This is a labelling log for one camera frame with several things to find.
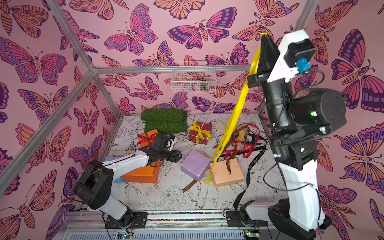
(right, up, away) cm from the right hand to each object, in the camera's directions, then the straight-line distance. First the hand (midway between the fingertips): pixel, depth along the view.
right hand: (273, 35), depth 32 cm
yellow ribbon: (-13, -23, +67) cm, 72 cm away
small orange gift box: (-49, -30, +61) cm, 84 cm away
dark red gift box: (-19, -24, +68) cm, 75 cm away
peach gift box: (-3, -47, +51) cm, 69 cm away
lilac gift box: (-17, -42, +54) cm, 70 cm away
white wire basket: (-18, +12, +63) cm, 67 cm away
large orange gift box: (-42, -45, +49) cm, 79 cm away
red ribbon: (-49, -27, +65) cm, 85 cm away
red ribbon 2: (+18, -37, +65) cm, 77 cm away
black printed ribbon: (+23, -26, +74) cm, 82 cm away
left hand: (-27, -36, +58) cm, 73 cm away
